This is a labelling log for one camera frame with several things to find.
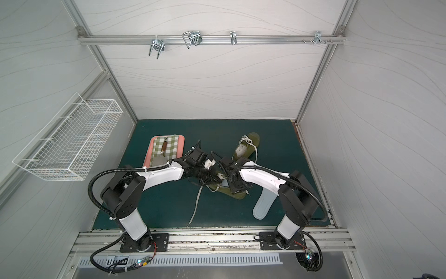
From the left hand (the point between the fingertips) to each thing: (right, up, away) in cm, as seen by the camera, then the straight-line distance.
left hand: (222, 182), depth 84 cm
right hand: (+8, -3, +2) cm, 9 cm away
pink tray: (-27, +14, +21) cm, 37 cm away
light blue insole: (+21, -9, 0) cm, 23 cm away
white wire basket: (-62, +18, -16) cm, 66 cm away
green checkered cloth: (-32, +15, +21) cm, 41 cm away
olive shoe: (0, -3, +1) cm, 3 cm away
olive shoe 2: (+14, +17, +15) cm, 27 cm away
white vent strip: (-51, -24, -20) cm, 60 cm away
